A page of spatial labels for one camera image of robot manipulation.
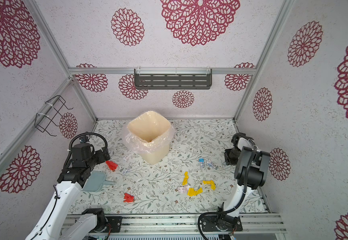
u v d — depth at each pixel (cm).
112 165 94
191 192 84
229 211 62
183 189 84
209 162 96
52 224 41
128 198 81
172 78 95
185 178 88
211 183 85
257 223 76
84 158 57
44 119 74
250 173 47
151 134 98
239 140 71
